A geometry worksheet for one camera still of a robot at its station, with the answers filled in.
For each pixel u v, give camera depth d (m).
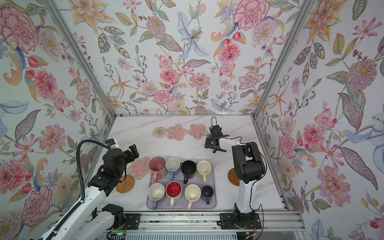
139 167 0.94
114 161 0.58
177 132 1.11
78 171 0.50
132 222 0.73
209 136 1.07
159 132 1.10
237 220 0.66
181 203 0.80
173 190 0.82
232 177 0.89
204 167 0.85
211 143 0.77
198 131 1.11
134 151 0.73
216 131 0.82
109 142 0.67
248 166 0.53
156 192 0.82
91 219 0.58
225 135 0.77
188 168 0.84
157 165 0.88
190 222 0.75
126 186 0.85
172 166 0.88
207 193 0.82
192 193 0.80
